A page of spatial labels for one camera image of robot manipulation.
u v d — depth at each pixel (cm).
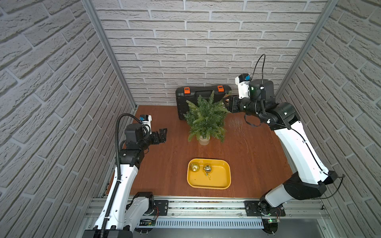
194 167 83
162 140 67
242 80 52
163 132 67
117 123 49
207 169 83
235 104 54
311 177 39
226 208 76
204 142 96
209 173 83
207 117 70
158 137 66
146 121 63
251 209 74
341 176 40
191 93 90
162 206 74
